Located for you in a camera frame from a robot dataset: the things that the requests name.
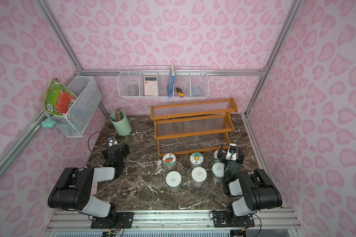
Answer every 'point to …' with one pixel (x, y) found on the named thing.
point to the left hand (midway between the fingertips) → (114, 144)
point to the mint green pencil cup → (122, 127)
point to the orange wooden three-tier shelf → (191, 126)
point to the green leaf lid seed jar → (215, 153)
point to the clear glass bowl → (131, 92)
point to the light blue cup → (195, 90)
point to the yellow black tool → (180, 92)
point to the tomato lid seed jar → (169, 162)
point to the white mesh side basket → (74, 122)
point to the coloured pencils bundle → (118, 112)
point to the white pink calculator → (151, 85)
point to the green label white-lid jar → (173, 180)
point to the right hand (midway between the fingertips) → (231, 145)
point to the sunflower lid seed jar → (196, 160)
